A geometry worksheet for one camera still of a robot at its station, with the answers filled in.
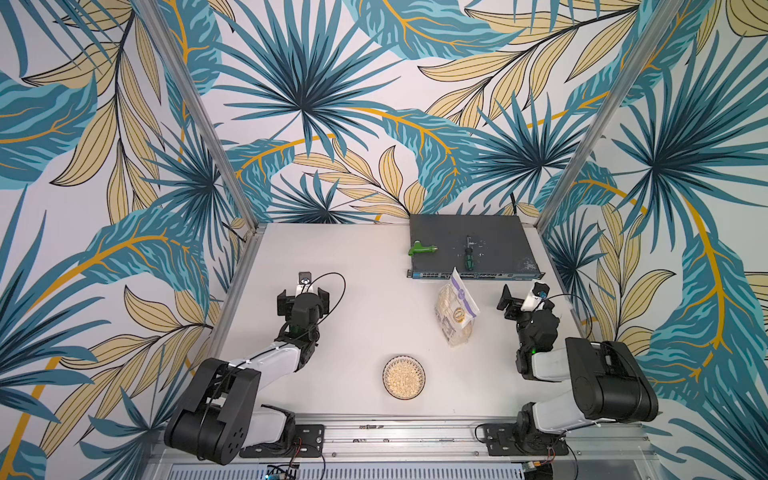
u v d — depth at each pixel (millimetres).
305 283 745
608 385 451
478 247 1092
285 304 779
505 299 860
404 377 792
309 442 731
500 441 731
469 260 1008
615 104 836
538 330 701
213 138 921
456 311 818
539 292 749
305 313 661
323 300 842
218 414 419
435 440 748
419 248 1061
